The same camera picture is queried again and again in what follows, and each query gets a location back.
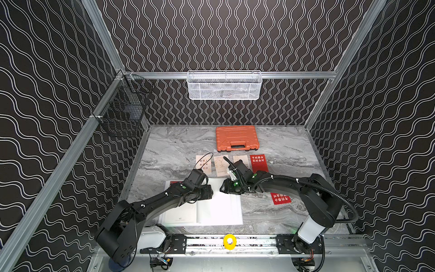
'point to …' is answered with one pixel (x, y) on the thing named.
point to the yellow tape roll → (227, 246)
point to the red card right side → (280, 199)
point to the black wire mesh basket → (123, 114)
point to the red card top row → (259, 163)
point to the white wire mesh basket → (225, 85)
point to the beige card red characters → (204, 162)
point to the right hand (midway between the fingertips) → (222, 190)
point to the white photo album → (222, 208)
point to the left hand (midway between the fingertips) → (213, 194)
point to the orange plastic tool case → (241, 137)
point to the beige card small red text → (243, 158)
